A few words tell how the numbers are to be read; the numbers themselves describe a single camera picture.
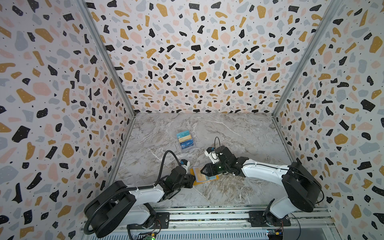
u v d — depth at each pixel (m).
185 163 0.80
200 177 0.86
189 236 0.70
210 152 0.78
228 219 0.76
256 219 0.75
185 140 1.00
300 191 0.44
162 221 0.73
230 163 0.67
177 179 0.67
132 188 0.48
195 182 0.85
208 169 0.81
